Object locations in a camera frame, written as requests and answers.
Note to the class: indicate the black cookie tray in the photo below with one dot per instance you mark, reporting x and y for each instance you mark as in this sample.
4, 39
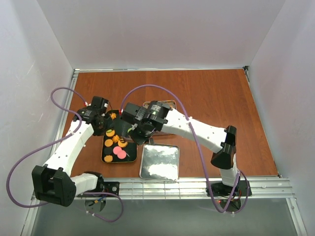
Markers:
130, 149

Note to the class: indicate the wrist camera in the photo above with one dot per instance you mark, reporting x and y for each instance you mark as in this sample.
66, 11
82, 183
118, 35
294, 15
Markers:
132, 113
99, 102

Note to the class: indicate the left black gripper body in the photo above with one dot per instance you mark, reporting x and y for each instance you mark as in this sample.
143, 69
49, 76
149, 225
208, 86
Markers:
107, 120

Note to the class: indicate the pink sandwich cookie lower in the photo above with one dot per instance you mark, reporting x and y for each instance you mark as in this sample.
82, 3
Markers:
121, 154

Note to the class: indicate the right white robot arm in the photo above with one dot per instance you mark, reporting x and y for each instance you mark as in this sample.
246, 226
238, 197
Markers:
159, 117

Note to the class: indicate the black sandwich cookie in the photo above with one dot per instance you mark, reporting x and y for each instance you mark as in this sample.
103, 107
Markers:
107, 151

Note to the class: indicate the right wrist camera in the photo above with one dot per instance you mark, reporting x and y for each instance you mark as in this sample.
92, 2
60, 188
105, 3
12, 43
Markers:
132, 113

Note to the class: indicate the green topped sandwich cookie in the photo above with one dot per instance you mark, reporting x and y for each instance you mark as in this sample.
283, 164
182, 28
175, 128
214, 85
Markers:
110, 133

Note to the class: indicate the orange scalloped cookie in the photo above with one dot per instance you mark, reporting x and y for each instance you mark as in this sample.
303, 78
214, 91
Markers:
108, 158

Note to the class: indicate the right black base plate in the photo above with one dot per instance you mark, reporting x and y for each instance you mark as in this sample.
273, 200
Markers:
220, 190

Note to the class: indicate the silver metal tongs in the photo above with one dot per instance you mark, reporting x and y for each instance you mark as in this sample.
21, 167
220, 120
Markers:
151, 141

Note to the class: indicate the orange flower cookie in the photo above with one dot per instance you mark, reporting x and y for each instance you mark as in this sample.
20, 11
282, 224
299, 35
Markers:
115, 138

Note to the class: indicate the pink sandwich cookie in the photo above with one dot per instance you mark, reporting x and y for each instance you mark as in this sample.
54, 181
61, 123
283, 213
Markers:
121, 154
117, 149

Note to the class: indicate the orange star cookie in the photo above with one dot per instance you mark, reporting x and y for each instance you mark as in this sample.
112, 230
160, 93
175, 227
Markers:
113, 116

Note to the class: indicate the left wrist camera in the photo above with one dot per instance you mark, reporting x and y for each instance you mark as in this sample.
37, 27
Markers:
99, 102

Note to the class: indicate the plain orange round cookie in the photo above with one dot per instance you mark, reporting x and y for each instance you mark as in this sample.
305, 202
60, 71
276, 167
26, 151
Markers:
108, 142

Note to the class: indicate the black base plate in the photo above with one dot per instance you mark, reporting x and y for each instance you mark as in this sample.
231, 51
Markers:
220, 190
112, 187

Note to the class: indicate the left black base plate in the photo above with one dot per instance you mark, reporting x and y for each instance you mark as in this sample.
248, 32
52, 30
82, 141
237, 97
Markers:
112, 187

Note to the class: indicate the orange dotted round cookie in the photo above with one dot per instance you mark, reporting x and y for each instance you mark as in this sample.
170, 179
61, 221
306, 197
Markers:
122, 143

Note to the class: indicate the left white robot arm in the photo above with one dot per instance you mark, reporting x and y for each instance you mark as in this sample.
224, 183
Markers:
52, 182

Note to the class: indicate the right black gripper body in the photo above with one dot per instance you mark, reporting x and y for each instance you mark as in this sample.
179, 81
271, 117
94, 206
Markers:
137, 137

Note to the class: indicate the pink sandwich cookie upper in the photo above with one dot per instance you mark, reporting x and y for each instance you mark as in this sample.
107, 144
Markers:
117, 149

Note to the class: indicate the silver tin lid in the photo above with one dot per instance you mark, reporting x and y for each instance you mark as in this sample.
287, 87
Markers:
160, 162

